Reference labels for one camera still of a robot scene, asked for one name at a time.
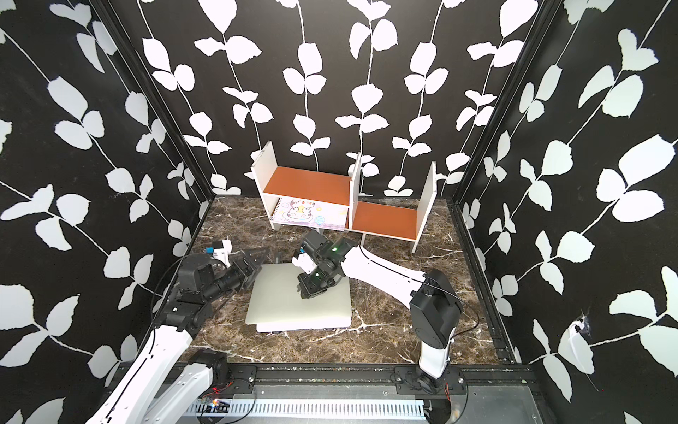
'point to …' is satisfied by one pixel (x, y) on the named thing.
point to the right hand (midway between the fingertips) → (307, 293)
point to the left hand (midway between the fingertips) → (267, 255)
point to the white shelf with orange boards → (396, 218)
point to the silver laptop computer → (276, 304)
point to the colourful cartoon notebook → (314, 214)
